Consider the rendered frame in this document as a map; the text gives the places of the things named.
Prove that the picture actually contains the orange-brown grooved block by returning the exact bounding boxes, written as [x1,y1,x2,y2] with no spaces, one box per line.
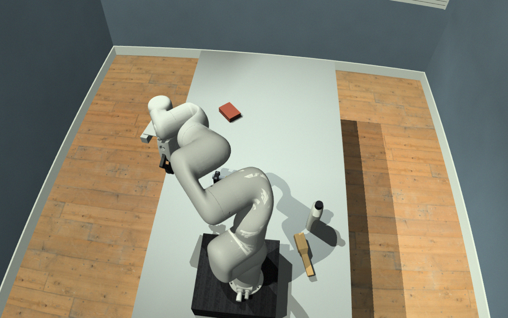
[219,102,241,123]

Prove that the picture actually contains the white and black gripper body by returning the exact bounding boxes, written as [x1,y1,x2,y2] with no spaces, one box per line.
[157,135,180,162]

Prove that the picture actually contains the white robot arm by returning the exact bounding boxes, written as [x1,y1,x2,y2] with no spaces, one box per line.
[140,95,274,302]

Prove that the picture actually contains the brass ball valve with blue handle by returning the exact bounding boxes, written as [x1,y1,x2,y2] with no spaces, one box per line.
[212,171,226,184]

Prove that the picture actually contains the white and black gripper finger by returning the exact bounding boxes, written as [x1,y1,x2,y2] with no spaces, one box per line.
[159,154,174,174]

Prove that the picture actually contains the white plastic bottle with black cap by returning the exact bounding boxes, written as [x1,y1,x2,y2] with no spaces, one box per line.
[306,201,324,232]

